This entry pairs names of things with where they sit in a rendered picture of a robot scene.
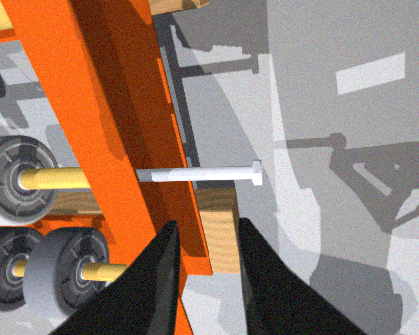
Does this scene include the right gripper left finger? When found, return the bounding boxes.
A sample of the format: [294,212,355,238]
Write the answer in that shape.
[48,220,181,335]

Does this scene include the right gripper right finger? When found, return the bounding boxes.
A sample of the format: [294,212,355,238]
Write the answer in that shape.
[238,218,367,335]

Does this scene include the grey wheel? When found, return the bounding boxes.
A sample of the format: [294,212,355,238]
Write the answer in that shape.
[0,135,59,226]

